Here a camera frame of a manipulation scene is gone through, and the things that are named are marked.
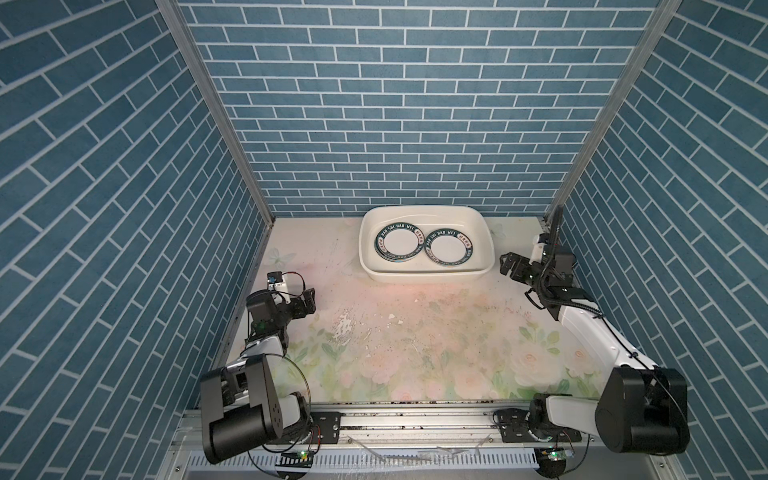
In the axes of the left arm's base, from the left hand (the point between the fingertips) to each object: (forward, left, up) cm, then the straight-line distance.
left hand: (299, 290), depth 90 cm
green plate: (+21, -49, -5) cm, 54 cm away
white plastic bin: (+33, -59, -3) cm, 68 cm away
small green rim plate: (+23, -31, -4) cm, 39 cm away
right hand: (+4, -64, +11) cm, 65 cm away
